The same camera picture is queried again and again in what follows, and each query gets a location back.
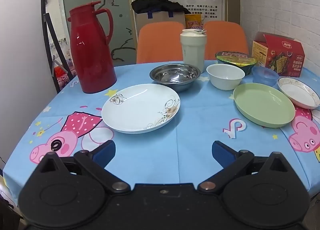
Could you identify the green plastic plate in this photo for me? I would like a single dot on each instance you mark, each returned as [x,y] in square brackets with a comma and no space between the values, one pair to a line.
[262,104]

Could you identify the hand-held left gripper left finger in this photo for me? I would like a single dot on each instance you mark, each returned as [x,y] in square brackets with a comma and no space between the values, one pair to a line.
[103,152]

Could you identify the red cracker box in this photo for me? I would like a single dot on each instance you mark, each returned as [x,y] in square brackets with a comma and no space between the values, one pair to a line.
[282,54]

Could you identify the red thermos jug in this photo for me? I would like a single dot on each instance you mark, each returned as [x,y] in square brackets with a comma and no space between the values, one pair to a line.
[90,57]

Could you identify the blue plastic bowl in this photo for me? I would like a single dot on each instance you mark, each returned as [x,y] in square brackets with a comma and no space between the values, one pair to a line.
[265,76]

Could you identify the green instant noodle bowl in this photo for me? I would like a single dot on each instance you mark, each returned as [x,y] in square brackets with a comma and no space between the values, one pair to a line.
[237,59]

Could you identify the stainless steel bowl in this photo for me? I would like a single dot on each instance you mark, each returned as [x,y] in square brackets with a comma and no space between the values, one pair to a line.
[175,74]

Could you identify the black metal frame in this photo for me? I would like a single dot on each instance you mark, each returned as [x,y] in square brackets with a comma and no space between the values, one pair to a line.
[50,27]

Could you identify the small floral-rim plate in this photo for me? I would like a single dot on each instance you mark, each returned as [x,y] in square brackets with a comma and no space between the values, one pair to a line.
[297,92]

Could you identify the blue cartoon tablecloth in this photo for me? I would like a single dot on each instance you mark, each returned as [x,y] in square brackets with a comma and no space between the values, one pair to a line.
[195,124]

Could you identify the white lidded tumbler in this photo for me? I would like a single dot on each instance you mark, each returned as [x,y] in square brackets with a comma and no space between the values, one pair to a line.
[192,49]

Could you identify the large white floral plate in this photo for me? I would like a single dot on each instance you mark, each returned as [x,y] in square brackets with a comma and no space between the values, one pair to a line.
[135,112]

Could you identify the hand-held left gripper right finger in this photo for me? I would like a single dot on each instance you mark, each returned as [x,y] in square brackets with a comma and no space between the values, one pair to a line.
[222,153]

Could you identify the white ceramic bowl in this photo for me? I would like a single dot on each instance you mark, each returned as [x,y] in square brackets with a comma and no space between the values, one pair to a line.
[225,79]

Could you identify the yellow snack packet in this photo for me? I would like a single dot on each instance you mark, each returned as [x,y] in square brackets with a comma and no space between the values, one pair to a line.
[192,22]

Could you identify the cardboard box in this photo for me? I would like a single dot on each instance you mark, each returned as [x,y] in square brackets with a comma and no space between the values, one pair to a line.
[160,17]

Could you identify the black cloth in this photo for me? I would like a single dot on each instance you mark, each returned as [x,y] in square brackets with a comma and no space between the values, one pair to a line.
[155,4]

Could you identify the orange chair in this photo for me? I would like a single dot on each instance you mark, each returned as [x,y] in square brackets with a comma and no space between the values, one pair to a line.
[225,37]
[160,42]

